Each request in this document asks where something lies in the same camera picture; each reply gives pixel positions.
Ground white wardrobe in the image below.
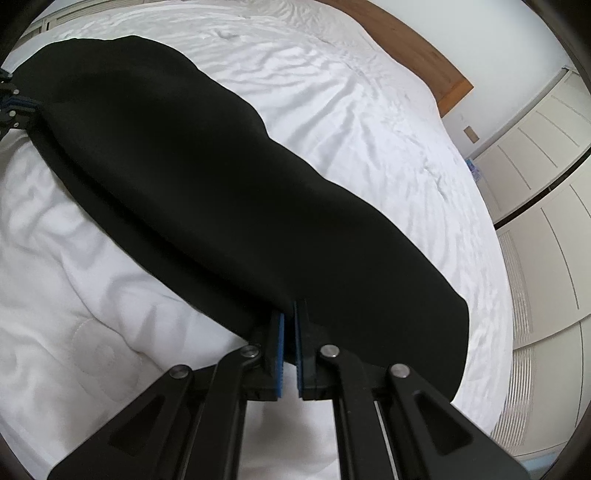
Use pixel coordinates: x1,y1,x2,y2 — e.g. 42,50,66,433
474,70,590,461

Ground black pants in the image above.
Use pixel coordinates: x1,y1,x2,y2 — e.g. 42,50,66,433
13,36,469,398

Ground white bed duvet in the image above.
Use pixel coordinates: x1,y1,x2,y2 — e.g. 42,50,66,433
1,1,513,479

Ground wooden headboard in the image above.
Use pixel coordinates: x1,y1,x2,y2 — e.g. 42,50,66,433
322,0,474,117

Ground beige wall switch plate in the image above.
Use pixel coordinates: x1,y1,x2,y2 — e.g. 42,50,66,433
464,126,480,144

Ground blue item on nightstand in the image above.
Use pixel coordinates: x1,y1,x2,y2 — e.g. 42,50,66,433
466,158,482,183

